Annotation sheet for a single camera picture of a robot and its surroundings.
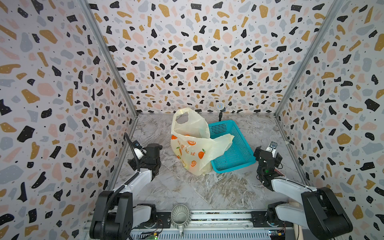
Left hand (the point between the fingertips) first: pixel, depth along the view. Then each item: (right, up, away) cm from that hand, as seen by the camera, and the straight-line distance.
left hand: (137, 151), depth 84 cm
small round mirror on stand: (+48, +26, +8) cm, 55 cm away
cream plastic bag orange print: (+30, +5, 0) cm, 30 cm away
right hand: (+74, +2, +3) cm, 74 cm away
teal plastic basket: (+60, -5, +14) cm, 62 cm away
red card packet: (+76, -9, -4) cm, 76 cm away
